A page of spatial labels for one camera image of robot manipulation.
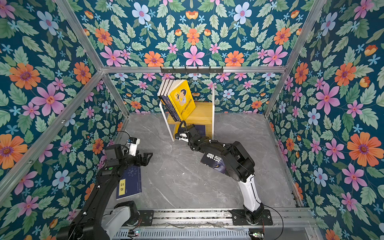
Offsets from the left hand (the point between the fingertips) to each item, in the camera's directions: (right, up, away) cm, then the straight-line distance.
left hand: (146, 151), depth 82 cm
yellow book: (+21, +29, 0) cm, 35 cm away
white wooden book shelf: (+33, +22, +14) cm, 42 cm away
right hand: (+29, +13, +16) cm, 35 cm away
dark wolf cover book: (+40, -8, +11) cm, 42 cm away
